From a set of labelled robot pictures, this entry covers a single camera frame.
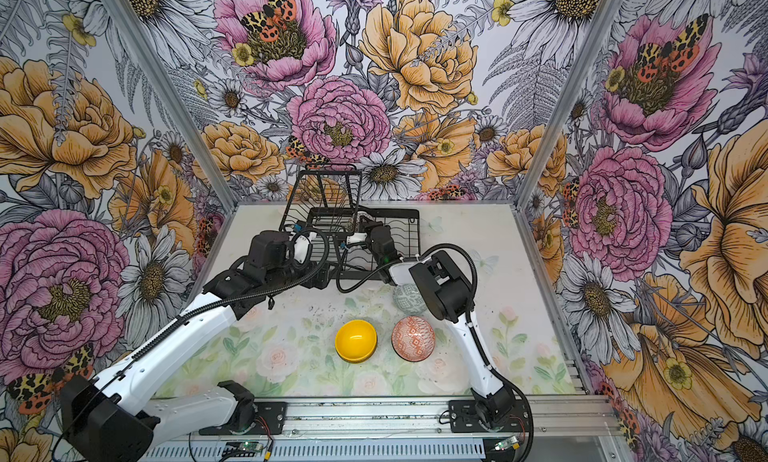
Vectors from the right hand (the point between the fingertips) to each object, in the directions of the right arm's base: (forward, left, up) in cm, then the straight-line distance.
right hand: (369, 217), depth 103 cm
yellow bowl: (-38, +3, -12) cm, 40 cm away
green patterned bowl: (-25, -12, -10) cm, 30 cm away
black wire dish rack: (+9, +17, -4) cm, 19 cm away
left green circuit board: (-62, +27, -12) cm, 68 cm away
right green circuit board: (-63, -34, -12) cm, 72 cm away
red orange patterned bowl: (-38, -13, -10) cm, 42 cm away
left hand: (-27, +11, +9) cm, 30 cm away
